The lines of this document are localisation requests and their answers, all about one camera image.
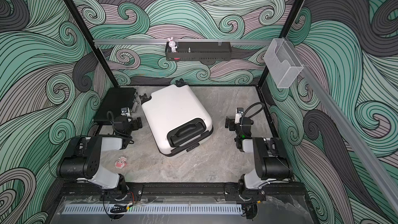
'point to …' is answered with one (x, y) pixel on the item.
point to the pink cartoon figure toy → (121, 163)
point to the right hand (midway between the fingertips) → (234, 116)
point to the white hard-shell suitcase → (176, 117)
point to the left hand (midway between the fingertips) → (131, 117)
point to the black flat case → (115, 99)
